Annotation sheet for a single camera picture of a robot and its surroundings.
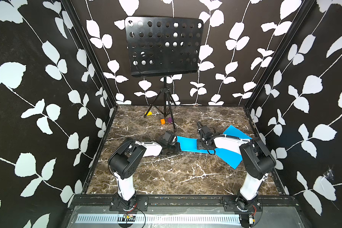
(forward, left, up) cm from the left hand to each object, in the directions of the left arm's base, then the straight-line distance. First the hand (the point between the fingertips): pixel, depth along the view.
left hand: (182, 147), depth 94 cm
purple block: (+23, +8, +2) cm, 24 cm away
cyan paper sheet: (+3, -5, 0) cm, 6 cm away
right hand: (+3, -13, -1) cm, 14 cm away
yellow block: (+32, +25, 0) cm, 40 cm away
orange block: (+23, +14, +1) cm, 27 cm away
